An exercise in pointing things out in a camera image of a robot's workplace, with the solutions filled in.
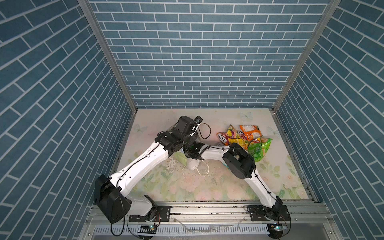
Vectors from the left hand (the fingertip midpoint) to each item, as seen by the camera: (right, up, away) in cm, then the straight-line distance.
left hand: (191, 132), depth 78 cm
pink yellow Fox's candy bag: (+25, -2, +20) cm, 33 cm away
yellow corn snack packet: (+29, -7, +14) cm, 33 cm away
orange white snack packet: (+40, -1, +23) cm, 47 cm away
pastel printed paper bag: (0, -19, +8) cm, 21 cm away
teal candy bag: (+14, -11, -19) cm, 26 cm away
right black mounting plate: (+34, -41, -4) cm, 53 cm away
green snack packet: (+39, -11, +7) cm, 41 cm away
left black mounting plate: (-14, -41, -5) cm, 43 cm away
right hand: (-15, -7, +17) cm, 24 cm away
